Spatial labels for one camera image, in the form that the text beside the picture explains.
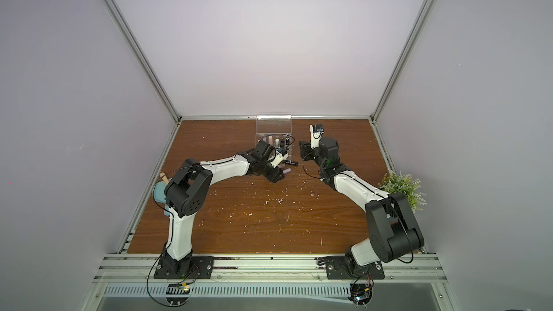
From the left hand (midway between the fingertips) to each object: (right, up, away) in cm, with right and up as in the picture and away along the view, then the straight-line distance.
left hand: (284, 173), depth 96 cm
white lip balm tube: (-4, +14, +7) cm, 16 cm away
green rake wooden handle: (-56, -1, +1) cm, 56 cm away
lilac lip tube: (-9, +15, +6) cm, 19 cm away
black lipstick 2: (+3, +4, +4) cm, 7 cm away
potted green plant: (+40, 0, -20) cm, 45 cm away
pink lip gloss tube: (-7, +16, +5) cm, 18 cm away
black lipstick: (+2, +15, +7) cm, 16 cm away
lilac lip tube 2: (+1, +1, +1) cm, 2 cm away
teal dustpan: (-57, -8, -1) cm, 57 cm away
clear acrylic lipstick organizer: (-4, +20, +11) cm, 23 cm away
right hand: (+10, +17, -9) cm, 21 cm away
